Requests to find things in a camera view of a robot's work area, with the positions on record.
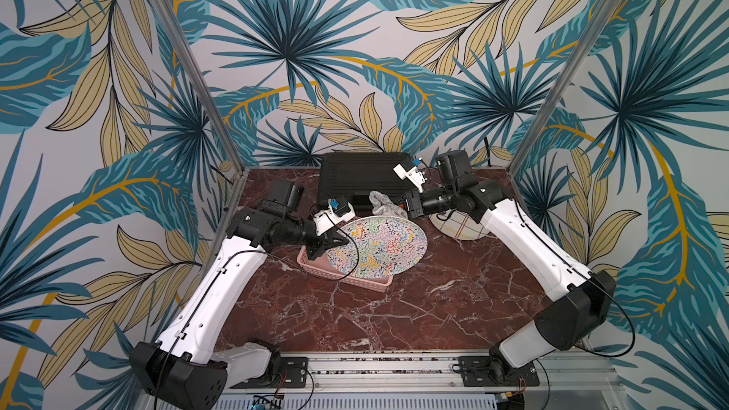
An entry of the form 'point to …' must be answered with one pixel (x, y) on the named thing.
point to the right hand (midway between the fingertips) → (384, 214)
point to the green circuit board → (261, 406)
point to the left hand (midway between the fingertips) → (340, 241)
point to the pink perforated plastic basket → (323, 267)
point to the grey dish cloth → (383, 205)
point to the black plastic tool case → (354, 176)
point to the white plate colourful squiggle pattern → (378, 247)
